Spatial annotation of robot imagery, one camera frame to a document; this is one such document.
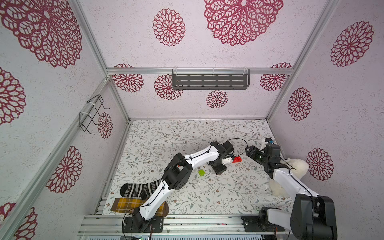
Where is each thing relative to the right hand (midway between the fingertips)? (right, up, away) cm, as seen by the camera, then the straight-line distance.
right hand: (249, 148), depth 88 cm
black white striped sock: (-61, -24, -5) cm, 66 cm away
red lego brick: (-6, -8, +5) cm, 11 cm away
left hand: (-18, -14, +4) cm, 23 cm away
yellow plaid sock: (-68, -30, -9) cm, 75 cm away
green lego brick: (-28, -15, +3) cm, 32 cm away
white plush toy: (+18, -9, -17) cm, 26 cm away
